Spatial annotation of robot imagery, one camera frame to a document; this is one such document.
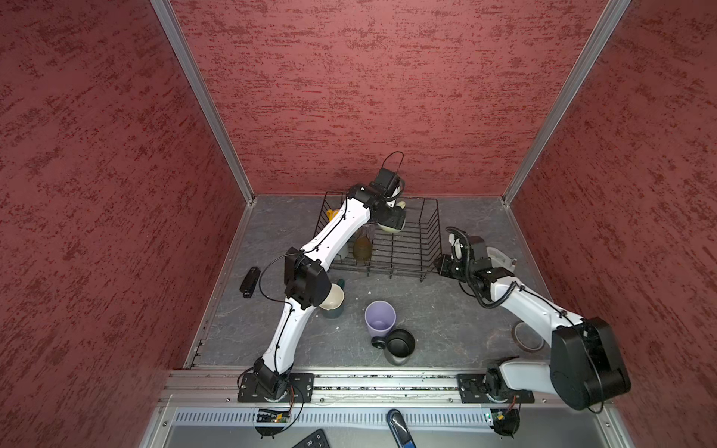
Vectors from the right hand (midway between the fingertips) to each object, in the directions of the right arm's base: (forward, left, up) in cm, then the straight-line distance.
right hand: (433, 266), depth 89 cm
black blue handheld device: (-42, +15, -2) cm, 45 cm away
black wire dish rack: (+10, +5, -7) cm, 13 cm away
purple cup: (-15, +18, -4) cm, 24 cm away
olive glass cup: (+9, +23, -1) cm, 25 cm away
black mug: (-22, +13, -8) cm, 27 cm away
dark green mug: (-10, +33, -5) cm, 35 cm away
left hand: (+12, +14, +10) cm, 21 cm away
